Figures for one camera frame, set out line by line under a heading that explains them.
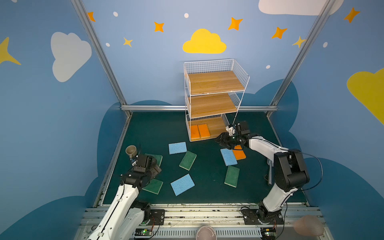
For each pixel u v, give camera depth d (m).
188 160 0.93
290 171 0.49
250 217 0.74
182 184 0.85
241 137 0.75
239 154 0.96
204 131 1.12
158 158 0.94
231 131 0.85
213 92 0.75
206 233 0.70
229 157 0.96
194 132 1.08
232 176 0.88
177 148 0.99
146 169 0.60
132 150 0.97
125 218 0.57
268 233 0.72
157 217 0.75
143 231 0.71
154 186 0.82
